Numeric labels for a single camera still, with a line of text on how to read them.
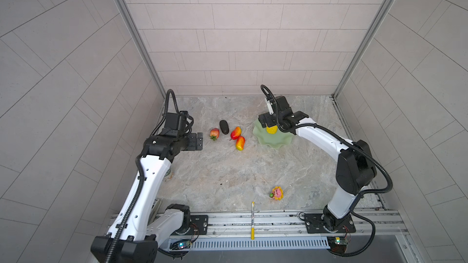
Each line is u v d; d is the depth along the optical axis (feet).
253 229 2.30
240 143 3.00
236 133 3.14
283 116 2.18
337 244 2.23
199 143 2.15
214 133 3.11
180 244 2.14
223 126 3.27
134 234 1.17
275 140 3.10
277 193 2.47
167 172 1.52
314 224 2.33
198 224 2.32
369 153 1.56
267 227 2.33
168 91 1.83
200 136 2.19
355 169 1.49
